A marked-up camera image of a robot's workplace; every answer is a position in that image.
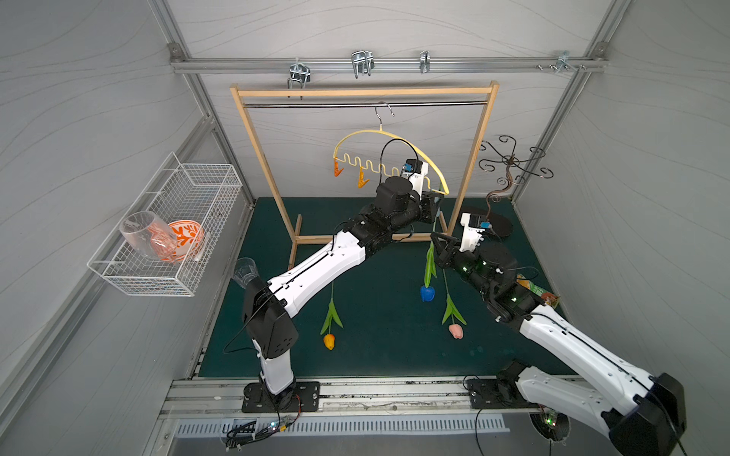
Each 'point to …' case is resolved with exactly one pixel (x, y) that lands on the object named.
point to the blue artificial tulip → (428, 292)
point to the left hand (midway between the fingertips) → (445, 196)
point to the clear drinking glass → (244, 271)
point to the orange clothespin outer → (337, 172)
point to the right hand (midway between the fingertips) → (433, 233)
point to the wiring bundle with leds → (245, 431)
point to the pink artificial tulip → (455, 330)
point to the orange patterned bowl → (189, 237)
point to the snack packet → (547, 297)
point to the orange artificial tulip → (329, 339)
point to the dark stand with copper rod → (500, 223)
